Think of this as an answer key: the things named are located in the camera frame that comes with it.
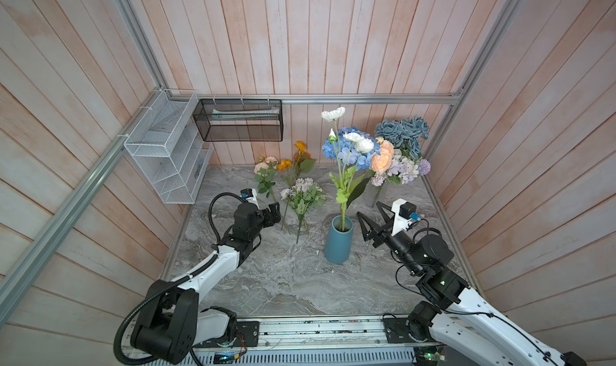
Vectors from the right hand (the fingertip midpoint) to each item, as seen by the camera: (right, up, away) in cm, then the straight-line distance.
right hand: (369, 209), depth 66 cm
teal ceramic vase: (-7, -11, +9) cm, 16 cm away
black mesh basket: (-46, +36, +37) cm, 69 cm away
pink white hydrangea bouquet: (+16, +12, +13) cm, 24 cm away
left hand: (-31, -2, +20) cm, 37 cm away
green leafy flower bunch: (-20, +2, +35) cm, 40 cm away
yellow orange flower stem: (-37, +13, +48) cm, 62 cm away
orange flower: (-19, +19, +48) cm, 55 cm away
